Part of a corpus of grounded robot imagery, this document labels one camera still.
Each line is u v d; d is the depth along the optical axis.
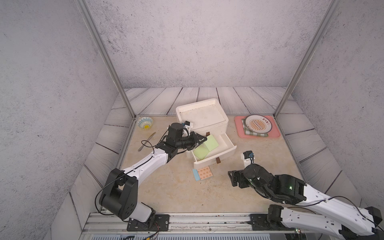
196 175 0.89
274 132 1.10
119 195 0.43
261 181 0.48
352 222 0.41
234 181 0.61
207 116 0.88
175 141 0.65
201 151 0.91
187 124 0.78
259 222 0.73
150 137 1.08
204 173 0.89
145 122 1.15
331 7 0.71
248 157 0.60
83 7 0.70
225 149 0.86
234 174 0.60
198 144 0.73
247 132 1.09
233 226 0.73
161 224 0.73
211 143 0.82
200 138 0.77
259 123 1.15
